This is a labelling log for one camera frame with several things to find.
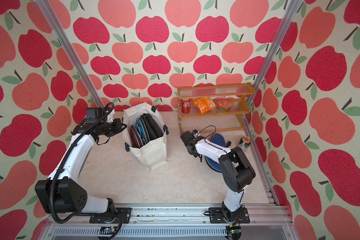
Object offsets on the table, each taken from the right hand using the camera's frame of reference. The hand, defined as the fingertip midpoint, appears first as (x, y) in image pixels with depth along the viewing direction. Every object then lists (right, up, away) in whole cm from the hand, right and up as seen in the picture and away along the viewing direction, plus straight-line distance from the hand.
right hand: (207, 149), depth 91 cm
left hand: (-46, +14, -11) cm, 49 cm away
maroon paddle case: (-45, +6, -1) cm, 45 cm away
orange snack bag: (-1, +29, +7) cm, 30 cm away
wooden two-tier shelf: (+7, +32, +10) cm, 35 cm away
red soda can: (-13, +27, +2) cm, 30 cm away
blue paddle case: (+10, +5, +10) cm, 15 cm away
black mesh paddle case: (-33, +12, -1) cm, 35 cm away
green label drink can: (+23, +5, -1) cm, 24 cm away
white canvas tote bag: (-31, -1, -11) cm, 33 cm away
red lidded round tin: (+13, +28, +7) cm, 32 cm away
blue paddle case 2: (-41, +13, -1) cm, 43 cm away
